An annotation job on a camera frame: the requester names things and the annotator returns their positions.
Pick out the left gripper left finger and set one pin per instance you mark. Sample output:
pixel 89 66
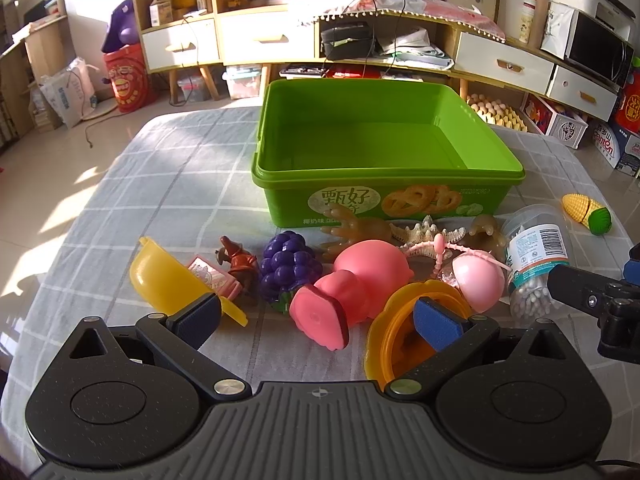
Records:
pixel 175 343

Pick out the toy corn cob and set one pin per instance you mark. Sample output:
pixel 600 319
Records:
pixel 588 212

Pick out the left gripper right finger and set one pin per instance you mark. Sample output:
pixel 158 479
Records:
pixel 459 345

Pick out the black bag on shelf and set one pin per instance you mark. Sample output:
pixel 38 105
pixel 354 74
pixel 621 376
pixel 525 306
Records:
pixel 348 40

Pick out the wooden tv cabinet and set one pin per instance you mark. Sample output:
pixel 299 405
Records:
pixel 432 37

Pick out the yellow toy pot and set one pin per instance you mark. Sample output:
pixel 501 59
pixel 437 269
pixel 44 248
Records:
pixel 167 285

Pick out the white printer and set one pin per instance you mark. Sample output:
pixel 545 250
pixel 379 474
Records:
pixel 610 13

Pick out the egg tray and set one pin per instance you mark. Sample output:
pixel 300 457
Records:
pixel 495 112

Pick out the black microwave oven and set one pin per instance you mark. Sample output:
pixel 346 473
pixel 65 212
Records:
pixel 578 39

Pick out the purple toy grapes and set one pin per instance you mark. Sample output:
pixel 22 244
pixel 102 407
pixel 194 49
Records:
pixel 287 264

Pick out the beige starfish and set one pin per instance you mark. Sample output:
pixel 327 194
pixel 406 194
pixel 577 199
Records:
pixel 424 231

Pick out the clear plastic storage box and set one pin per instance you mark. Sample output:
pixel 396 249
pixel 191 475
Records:
pixel 243 81

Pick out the grey checked tablecloth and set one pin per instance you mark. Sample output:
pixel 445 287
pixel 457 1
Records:
pixel 185 181

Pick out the red white carton box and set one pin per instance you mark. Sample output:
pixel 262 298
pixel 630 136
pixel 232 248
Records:
pixel 552 119

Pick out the green plastic storage bin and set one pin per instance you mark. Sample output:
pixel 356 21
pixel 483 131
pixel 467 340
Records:
pixel 381 148

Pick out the brown toy figurine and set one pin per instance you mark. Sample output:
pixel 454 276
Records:
pixel 243 265

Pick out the orange plastic cup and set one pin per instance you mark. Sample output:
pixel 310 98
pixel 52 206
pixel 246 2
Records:
pixel 393 345

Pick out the translucent tan hand toy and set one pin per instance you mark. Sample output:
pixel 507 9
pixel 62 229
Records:
pixel 350 230

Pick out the pink plastic ball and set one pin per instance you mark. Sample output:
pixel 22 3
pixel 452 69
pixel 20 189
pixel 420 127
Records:
pixel 480 279

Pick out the red printed bag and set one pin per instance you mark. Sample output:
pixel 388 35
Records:
pixel 130 81

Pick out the purple plush toy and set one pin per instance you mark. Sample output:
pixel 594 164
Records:
pixel 122 30

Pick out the white shopping bag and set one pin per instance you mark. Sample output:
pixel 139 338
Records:
pixel 70 92

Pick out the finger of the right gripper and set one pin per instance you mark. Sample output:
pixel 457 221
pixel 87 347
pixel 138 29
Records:
pixel 582 290

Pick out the pink card box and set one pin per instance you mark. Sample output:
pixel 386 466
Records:
pixel 223 283

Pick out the clear cotton swab jar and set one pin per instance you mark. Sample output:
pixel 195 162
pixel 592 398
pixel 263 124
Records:
pixel 537 240

